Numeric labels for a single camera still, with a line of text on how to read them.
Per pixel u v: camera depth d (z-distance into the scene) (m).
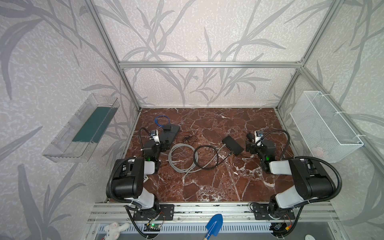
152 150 0.71
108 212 0.75
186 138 1.02
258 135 0.83
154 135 0.80
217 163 0.91
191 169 0.87
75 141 0.63
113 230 0.66
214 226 0.70
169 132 1.04
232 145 0.97
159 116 1.16
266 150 0.72
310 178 0.46
